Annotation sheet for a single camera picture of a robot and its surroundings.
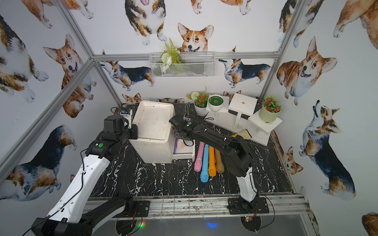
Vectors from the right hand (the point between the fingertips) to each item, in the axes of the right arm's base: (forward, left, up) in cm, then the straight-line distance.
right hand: (177, 134), depth 87 cm
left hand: (-2, +19, +15) cm, 24 cm away
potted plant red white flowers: (+26, -14, +1) cm, 30 cm away
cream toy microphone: (-6, -2, 0) cm, 7 cm away
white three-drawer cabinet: (-12, +8, +11) cm, 18 cm away
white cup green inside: (+17, -23, +9) cm, 30 cm away
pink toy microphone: (-13, -12, -10) cm, 21 cm away
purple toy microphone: (-5, +1, -5) cm, 7 cm away
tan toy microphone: (-16, -25, -10) cm, 31 cm away
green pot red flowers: (+9, -54, +10) cm, 55 cm away
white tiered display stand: (+15, -38, -2) cm, 41 cm away
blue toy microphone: (-20, -16, -10) cm, 28 cm away
